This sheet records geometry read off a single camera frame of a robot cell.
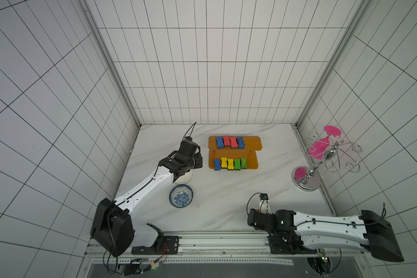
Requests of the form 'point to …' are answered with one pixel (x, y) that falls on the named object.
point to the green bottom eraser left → (237, 164)
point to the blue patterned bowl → (181, 196)
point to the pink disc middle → (319, 147)
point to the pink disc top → (332, 130)
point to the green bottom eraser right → (244, 163)
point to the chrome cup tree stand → (306, 178)
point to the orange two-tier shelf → (252, 145)
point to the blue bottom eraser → (217, 164)
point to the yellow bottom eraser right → (230, 164)
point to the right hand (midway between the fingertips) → (251, 222)
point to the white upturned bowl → (185, 178)
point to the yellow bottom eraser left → (224, 163)
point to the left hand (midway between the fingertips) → (196, 162)
